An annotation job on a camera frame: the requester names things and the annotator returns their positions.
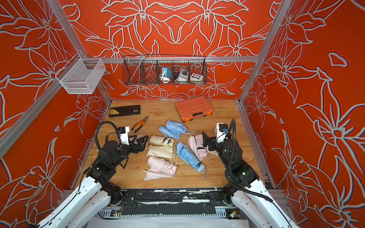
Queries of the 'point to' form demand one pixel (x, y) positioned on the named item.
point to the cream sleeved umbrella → (156, 139)
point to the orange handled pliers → (139, 125)
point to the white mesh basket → (82, 76)
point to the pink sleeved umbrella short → (202, 151)
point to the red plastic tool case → (193, 108)
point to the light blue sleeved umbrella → (174, 129)
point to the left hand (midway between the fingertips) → (142, 135)
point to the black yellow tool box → (124, 110)
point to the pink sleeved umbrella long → (155, 160)
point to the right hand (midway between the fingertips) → (208, 130)
